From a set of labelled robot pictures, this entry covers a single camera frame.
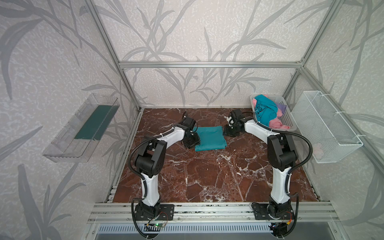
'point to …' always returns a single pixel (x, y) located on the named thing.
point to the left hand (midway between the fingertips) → (201, 139)
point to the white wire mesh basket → (328, 135)
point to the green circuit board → (159, 225)
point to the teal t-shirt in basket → (266, 110)
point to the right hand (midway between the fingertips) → (224, 129)
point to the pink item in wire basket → (317, 150)
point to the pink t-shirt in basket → (275, 123)
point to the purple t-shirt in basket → (282, 107)
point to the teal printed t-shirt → (211, 137)
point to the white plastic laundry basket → (287, 116)
